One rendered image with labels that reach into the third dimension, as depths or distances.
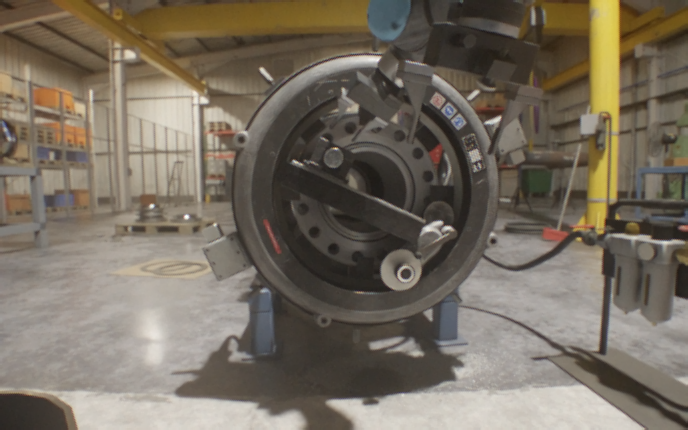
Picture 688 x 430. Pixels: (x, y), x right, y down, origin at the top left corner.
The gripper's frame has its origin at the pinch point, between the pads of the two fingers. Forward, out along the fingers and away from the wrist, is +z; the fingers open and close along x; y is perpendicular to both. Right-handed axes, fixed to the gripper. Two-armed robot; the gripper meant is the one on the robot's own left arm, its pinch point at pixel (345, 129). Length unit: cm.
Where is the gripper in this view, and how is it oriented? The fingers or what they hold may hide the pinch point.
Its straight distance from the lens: 89.6
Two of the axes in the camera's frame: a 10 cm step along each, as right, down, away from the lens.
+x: -8.0, -3.4, -5.0
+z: -5.9, 5.7, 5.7
